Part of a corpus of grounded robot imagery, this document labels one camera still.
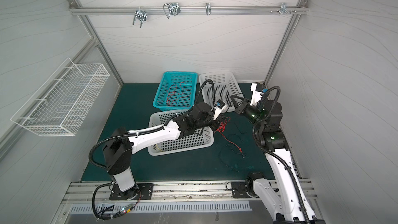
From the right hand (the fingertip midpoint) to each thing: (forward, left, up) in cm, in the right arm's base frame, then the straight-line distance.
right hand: (234, 92), depth 66 cm
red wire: (+31, +37, -36) cm, 60 cm away
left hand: (-1, +2, -16) cm, 16 cm away
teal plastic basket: (+41, +42, -31) cm, 66 cm away
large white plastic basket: (-12, +27, -30) cm, 42 cm away
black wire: (-12, -6, -38) cm, 40 cm away
